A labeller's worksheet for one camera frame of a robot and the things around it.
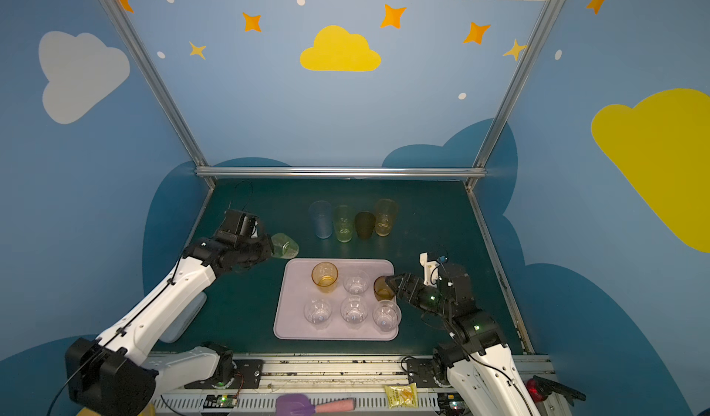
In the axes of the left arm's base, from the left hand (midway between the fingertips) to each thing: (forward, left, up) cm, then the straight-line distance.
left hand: (278, 247), depth 81 cm
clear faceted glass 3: (-12, -23, -17) cm, 31 cm away
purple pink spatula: (-37, -10, -17) cm, 42 cm away
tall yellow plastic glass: (+19, -34, -7) cm, 39 cm away
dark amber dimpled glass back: (+18, -27, -12) cm, 34 cm away
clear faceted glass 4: (-14, -33, -16) cm, 39 cm away
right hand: (-11, -35, +1) cm, 36 cm away
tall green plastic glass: (+17, -19, -10) cm, 27 cm away
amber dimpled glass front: (-6, -32, -15) cm, 36 cm away
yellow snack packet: (-35, -36, -15) cm, 53 cm away
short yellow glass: (-2, -13, -14) cm, 19 cm away
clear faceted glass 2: (-14, -12, -16) cm, 24 cm away
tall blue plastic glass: (+19, -11, -7) cm, 23 cm away
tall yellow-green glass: (+3, 0, -4) cm, 5 cm away
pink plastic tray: (-10, -18, -16) cm, 26 cm away
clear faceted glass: (-6, -23, -10) cm, 26 cm away
